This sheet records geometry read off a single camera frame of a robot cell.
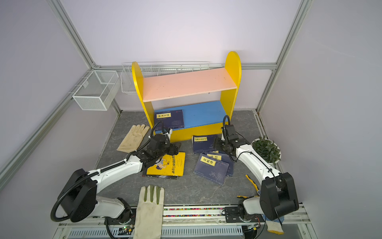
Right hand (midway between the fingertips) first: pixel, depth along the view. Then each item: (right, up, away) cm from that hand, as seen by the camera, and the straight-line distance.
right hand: (218, 145), depth 87 cm
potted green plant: (+25, -1, -10) cm, 27 cm away
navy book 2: (+5, -9, +4) cm, 11 cm away
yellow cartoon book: (-29, -12, -1) cm, 31 cm away
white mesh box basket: (-80, +36, +15) cm, 89 cm away
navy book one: (-7, -1, +13) cm, 15 cm away
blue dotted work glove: (+26, -37, -16) cm, 48 cm away
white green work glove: (-36, -33, -13) cm, 51 cm away
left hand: (-25, +1, -2) cm, 25 cm away
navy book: (-3, -14, +2) cm, 15 cm away
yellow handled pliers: (+21, -24, -7) cm, 33 cm away
